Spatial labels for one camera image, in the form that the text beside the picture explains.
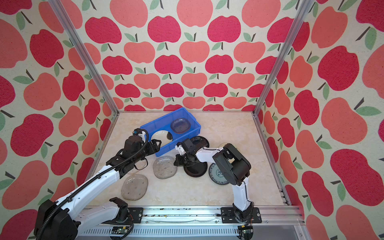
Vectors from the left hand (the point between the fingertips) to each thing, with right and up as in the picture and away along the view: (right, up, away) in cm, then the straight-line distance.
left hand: (159, 144), depth 81 cm
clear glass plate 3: (-7, -9, -13) cm, 17 cm away
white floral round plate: (-1, +2, +23) cm, 24 cm away
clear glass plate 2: (-15, -25, +2) cm, 29 cm away
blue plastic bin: (-3, +12, +27) cm, 29 cm away
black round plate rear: (+23, -2, +23) cm, 32 cm away
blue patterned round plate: (+33, -20, +7) cm, 39 cm away
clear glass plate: (0, -16, +10) cm, 18 cm away
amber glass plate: (+9, +10, +31) cm, 34 cm away
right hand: (+8, -13, +11) cm, 19 cm away
